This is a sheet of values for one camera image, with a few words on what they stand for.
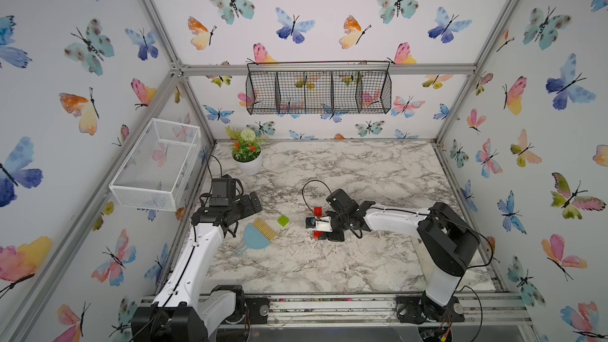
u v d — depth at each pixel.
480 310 0.71
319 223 0.77
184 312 0.40
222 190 0.62
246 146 0.97
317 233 0.86
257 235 0.89
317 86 0.98
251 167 1.03
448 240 0.48
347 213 0.72
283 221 0.93
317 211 0.95
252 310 0.74
